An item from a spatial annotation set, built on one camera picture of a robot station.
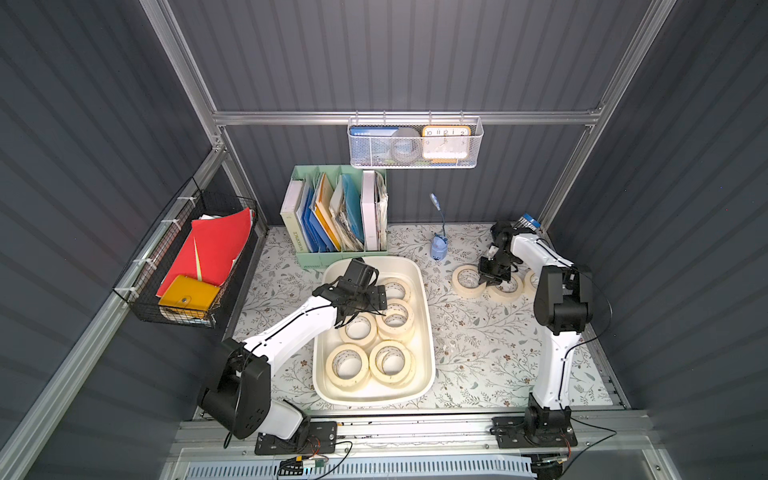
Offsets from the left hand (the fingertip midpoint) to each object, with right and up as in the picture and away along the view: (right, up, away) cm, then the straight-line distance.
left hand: (371, 296), depth 86 cm
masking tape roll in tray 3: (+6, -19, -2) cm, 20 cm away
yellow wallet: (-38, +3, -22) cm, 44 cm away
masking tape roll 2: (+45, 0, +14) cm, 47 cm away
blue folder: (-19, +17, +13) cm, 29 cm away
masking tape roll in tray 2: (-6, -20, -2) cm, 21 cm away
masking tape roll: (+32, +2, +19) cm, 37 cm away
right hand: (+39, +3, +14) cm, 42 cm away
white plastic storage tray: (+15, -13, +2) cm, 20 cm away
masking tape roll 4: (+8, -8, +6) cm, 13 cm away
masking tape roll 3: (-4, -11, +6) cm, 13 cm away
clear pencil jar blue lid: (+51, +24, +13) cm, 58 cm away
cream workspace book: (-25, +23, +3) cm, 34 cm away
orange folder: (-15, +27, +8) cm, 32 cm away
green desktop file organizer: (-9, +37, +14) cm, 40 cm away
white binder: (-1, +26, +7) cm, 27 cm away
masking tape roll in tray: (+11, 0, +13) cm, 17 cm away
